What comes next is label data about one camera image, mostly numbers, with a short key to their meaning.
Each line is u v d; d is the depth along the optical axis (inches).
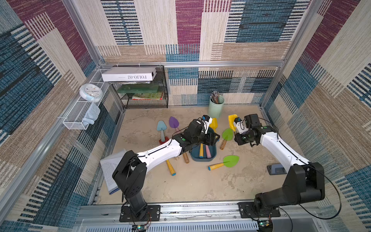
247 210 28.7
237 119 31.3
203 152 36.5
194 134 25.2
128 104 44.4
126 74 31.3
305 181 16.6
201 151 36.8
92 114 26.9
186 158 35.4
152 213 29.8
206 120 28.6
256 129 24.4
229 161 35.8
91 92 29.6
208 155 35.2
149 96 40.0
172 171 33.4
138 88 40.0
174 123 43.6
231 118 34.4
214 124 43.2
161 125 42.6
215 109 42.6
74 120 27.1
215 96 41.1
